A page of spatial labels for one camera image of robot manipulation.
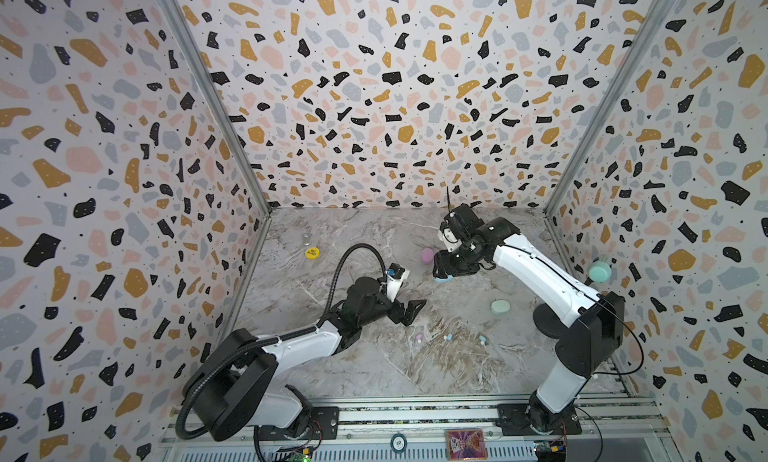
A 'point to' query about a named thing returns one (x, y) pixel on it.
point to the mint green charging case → (500, 306)
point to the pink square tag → (468, 444)
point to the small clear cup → (306, 240)
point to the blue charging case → (449, 278)
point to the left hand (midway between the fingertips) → (420, 288)
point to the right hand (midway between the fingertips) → (441, 267)
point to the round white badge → (398, 443)
